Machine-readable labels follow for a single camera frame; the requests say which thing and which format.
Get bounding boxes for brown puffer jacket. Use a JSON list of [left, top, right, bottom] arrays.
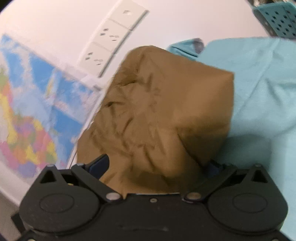
[[77, 46, 234, 196]]

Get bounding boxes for light blue bed sheet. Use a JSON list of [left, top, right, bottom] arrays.
[[168, 37, 295, 240]]

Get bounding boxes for upper blue plastic basket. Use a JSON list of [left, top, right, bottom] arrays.
[[249, 1, 296, 40]]

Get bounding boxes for colourful wall map poster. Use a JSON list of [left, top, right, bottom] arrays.
[[1, 35, 102, 179]]

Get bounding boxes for white wall socket panel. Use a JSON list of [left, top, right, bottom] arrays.
[[78, 1, 149, 77]]

